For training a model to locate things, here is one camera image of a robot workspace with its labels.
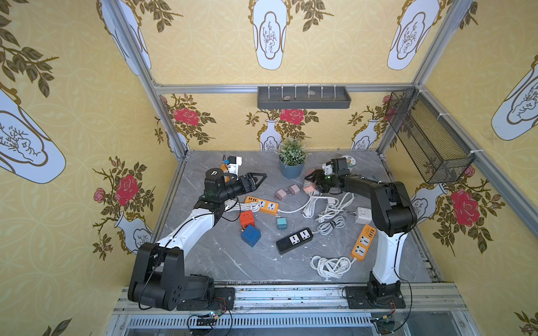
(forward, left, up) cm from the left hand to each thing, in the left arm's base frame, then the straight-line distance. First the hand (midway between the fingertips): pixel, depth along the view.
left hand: (261, 178), depth 79 cm
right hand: (+11, -20, -18) cm, 29 cm away
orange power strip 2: (-19, -41, -20) cm, 49 cm away
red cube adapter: (-7, +7, -20) cm, 22 cm away
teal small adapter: (-9, -8, -21) cm, 24 cm away
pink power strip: (+8, -22, -16) cm, 28 cm away
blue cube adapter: (-15, +5, -19) cm, 24 cm away
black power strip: (-16, -13, -21) cm, 29 cm away
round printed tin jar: (+22, -45, -16) cm, 52 cm away
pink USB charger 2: (+9, -16, -22) cm, 28 cm away
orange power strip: (0, +12, +6) cm, 14 cm away
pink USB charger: (+7, -9, -22) cm, 24 cm away
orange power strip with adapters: (0, -2, -21) cm, 21 cm away
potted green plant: (+20, -15, -10) cm, 27 cm away
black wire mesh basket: (+11, -64, +9) cm, 66 cm away
